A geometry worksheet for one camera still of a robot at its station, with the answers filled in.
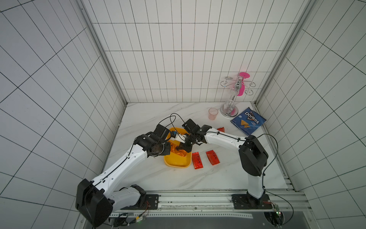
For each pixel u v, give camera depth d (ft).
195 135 2.17
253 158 1.59
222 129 3.30
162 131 1.97
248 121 3.47
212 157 2.87
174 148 2.72
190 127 2.32
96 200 1.22
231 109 3.36
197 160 2.86
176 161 2.73
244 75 3.27
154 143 1.82
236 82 3.09
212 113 3.52
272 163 1.72
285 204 2.16
